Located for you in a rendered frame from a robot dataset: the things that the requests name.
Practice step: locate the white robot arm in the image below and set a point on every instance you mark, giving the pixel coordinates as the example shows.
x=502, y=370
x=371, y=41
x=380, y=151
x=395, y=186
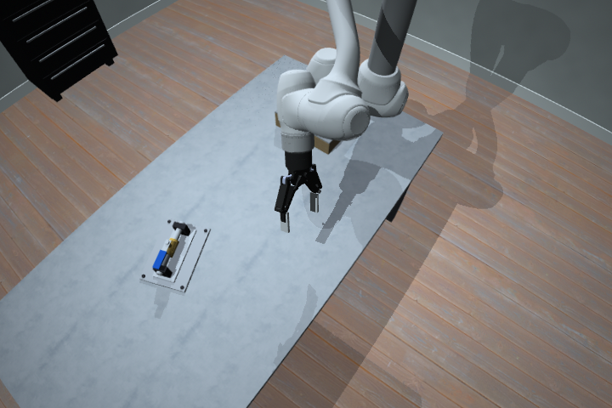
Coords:
x=330, y=106

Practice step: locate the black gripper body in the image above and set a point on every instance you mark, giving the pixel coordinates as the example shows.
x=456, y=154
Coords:
x=298, y=164

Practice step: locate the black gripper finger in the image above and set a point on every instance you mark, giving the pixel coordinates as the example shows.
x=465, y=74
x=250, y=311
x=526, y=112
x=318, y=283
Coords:
x=314, y=184
x=284, y=199

